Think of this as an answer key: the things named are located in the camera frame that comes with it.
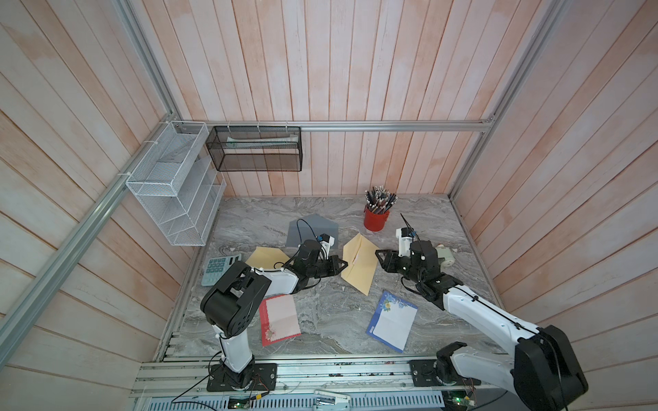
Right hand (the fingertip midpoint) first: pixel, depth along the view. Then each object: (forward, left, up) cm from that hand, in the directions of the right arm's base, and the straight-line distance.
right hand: (378, 250), depth 85 cm
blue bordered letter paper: (-19, -4, -15) cm, 24 cm away
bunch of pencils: (+20, -2, +4) cm, 21 cm away
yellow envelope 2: (+4, +5, -9) cm, 11 cm away
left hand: (-3, +10, -7) cm, 13 cm away
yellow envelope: (+6, +42, -16) cm, 46 cm away
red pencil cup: (+22, -2, -11) cm, 25 cm away
